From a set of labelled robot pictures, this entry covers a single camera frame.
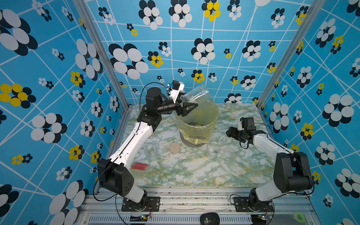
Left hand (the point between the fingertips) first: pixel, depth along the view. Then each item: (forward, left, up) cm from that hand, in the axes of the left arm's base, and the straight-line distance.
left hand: (195, 99), depth 65 cm
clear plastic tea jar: (-5, -14, -42) cm, 45 cm away
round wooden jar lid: (-4, +12, -41) cm, 43 cm away
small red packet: (-16, +33, -42) cm, 55 cm away
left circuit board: (-42, +29, -44) cm, 68 cm away
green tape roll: (-42, -53, -42) cm, 80 cm away
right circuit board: (-43, -32, -42) cm, 68 cm away
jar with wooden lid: (-5, +28, -42) cm, 50 cm away
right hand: (+4, -28, -34) cm, 44 cm away
